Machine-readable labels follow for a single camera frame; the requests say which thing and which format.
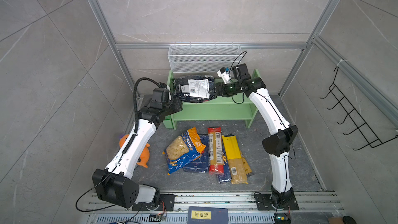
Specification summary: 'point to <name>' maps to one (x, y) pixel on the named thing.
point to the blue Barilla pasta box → (202, 164)
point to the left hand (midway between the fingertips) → (179, 99)
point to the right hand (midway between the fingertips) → (212, 91)
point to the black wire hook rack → (360, 124)
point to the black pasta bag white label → (195, 88)
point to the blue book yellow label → (198, 214)
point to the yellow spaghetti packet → (237, 171)
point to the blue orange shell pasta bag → (183, 149)
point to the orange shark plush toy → (144, 157)
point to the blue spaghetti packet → (226, 177)
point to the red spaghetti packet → (215, 151)
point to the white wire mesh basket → (193, 58)
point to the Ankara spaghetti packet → (247, 169)
